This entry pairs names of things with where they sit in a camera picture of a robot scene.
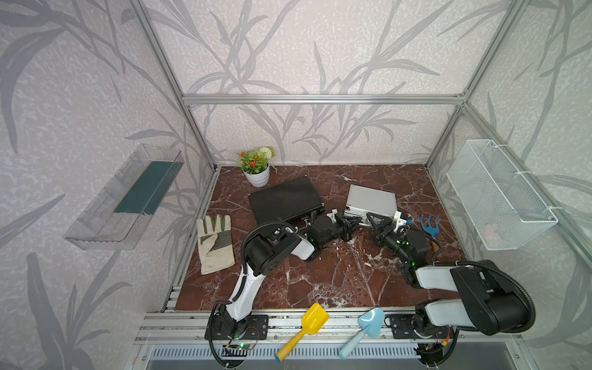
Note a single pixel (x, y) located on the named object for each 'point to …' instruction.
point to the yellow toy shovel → (312, 321)
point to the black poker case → (292, 200)
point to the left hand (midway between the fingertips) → (364, 220)
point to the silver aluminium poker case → (362, 200)
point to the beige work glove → (214, 242)
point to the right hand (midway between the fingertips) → (366, 218)
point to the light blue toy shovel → (371, 323)
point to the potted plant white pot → (255, 163)
